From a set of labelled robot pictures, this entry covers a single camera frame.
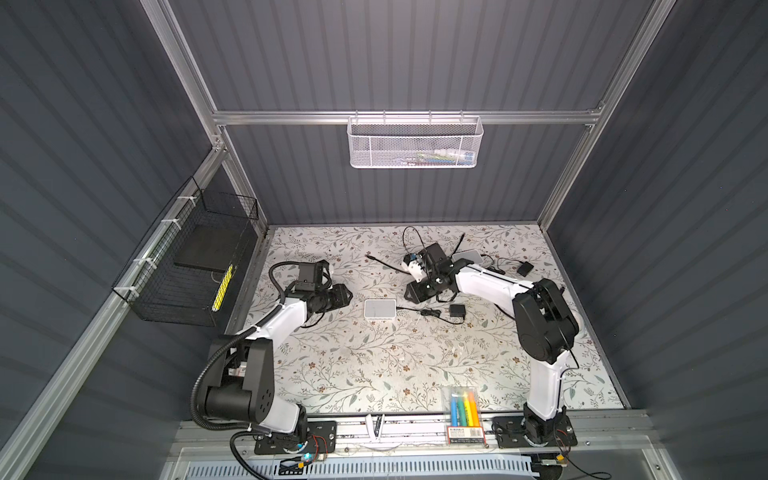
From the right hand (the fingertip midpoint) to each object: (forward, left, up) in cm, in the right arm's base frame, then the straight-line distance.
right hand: (413, 295), depth 95 cm
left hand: (-2, +21, +3) cm, 21 cm away
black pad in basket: (0, +53, +25) cm, 58 cm away
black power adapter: (+13, -41, -4) cm, 43 cm away
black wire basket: (-14, +59, +29) cm, 67 cm away
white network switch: (+20, -23, -5) cm, 31 cm away
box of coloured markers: (-36, -12, -4) cm, 38 cm away
